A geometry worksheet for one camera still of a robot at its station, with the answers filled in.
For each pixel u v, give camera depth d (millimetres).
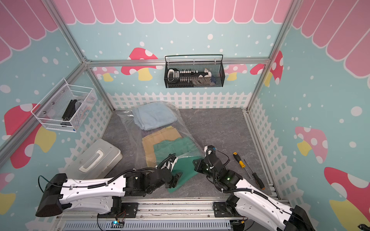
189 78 878
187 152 794
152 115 1049
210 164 565
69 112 698
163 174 535
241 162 896
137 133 1069
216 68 944
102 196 461
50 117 701
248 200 498
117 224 727
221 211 739
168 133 974
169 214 740
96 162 780
